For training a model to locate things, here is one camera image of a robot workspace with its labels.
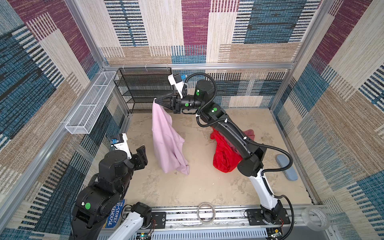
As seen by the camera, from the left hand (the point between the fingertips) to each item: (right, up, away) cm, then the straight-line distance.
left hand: (138, 146), depth 60 cm
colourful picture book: (-16, -35, +13) cm, 40 cm away
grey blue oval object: (+76, -13, +32) cm, 83 cm away
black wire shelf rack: (-17, +36, +48) cm, 62 cm away
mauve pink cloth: (+61, +2, +45) cm, 76 cm away
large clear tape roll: (+83, -34, +12) cm, 90 cm away
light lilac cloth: (+9, -1, +16) cm, 18 cm away
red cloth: (+41, -11, +29) cm, 51 cm away
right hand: (+7, +17, 0) cm, 18 cm away
